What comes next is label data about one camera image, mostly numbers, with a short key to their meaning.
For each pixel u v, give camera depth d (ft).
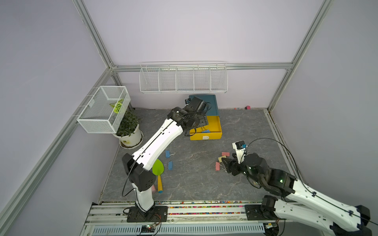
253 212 2.43
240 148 1.96
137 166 1.41
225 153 3.05
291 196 1.53
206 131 2.85
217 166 2.86
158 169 2.93
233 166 2.00
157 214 2.38
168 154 3.10
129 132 2.89
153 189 2.59
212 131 2.86
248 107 4.07
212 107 3.13
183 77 3.24
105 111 2.74
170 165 2.93
